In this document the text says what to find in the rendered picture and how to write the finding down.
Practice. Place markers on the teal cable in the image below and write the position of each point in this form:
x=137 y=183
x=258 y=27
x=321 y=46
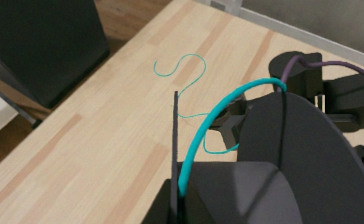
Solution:
x=201 y=132

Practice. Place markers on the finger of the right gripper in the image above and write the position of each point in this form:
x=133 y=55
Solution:
x=222 y=117
x=215 y=128

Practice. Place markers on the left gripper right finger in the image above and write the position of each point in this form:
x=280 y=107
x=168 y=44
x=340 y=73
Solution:
x=194 y=210

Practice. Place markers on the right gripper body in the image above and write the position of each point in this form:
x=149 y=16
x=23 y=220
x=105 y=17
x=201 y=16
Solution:
x=241 y=106

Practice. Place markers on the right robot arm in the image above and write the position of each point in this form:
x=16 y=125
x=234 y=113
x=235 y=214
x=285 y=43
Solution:
x=343 y=96

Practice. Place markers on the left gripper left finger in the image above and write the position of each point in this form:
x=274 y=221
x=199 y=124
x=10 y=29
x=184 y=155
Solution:
x=159 y=210

